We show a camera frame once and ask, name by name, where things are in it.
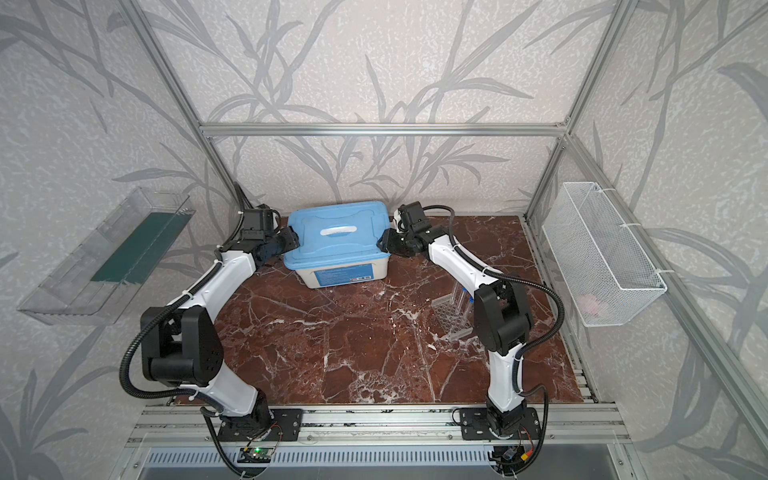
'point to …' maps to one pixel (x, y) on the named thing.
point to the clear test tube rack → (452, 319)
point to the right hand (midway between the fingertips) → (383, 237)
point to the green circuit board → (255, 455)
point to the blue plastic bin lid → (334, 233)
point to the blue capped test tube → (466, 300)
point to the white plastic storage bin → (342, 274)
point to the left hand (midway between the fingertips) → (297, 227)
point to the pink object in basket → (589, 303)
